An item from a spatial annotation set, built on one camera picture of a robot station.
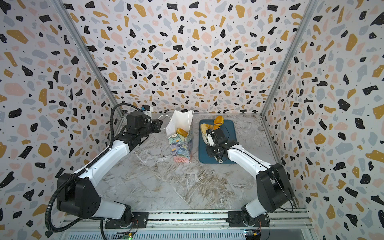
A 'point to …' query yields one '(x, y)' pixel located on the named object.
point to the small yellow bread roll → (181, 132)
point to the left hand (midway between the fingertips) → (162, 118)
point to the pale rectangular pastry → (204, 127)
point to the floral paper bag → (181, 147)
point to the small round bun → (219, 119)
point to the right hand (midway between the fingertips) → (207, 146)
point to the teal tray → (229, 126)
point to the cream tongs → (205, 138)
